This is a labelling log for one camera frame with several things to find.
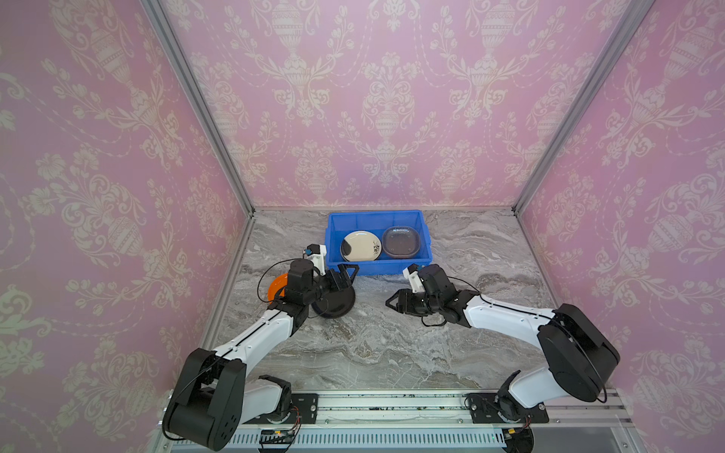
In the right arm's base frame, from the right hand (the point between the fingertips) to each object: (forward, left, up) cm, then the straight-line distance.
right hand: (391, 304), depth 85 cm
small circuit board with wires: (-30, +32, -11) cm, 46 cm away
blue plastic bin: (+37, +16, -2) cm, 40 cm away
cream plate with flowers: (+28, +9, -6) cm, 29 cm away
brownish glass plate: (+28, -6, -5) cm, 29 cm away
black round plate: (+4, +18, -5) cm, 19 cm away
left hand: (+8, +12, +7) cm, 15 cm away
